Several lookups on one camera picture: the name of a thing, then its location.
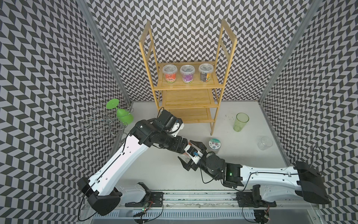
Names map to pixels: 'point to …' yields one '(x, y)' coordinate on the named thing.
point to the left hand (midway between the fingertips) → (180, 150)
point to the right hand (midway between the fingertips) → (186, 149)
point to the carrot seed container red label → (186, 154)
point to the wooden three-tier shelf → (191, 90)
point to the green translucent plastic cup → (241, 121)
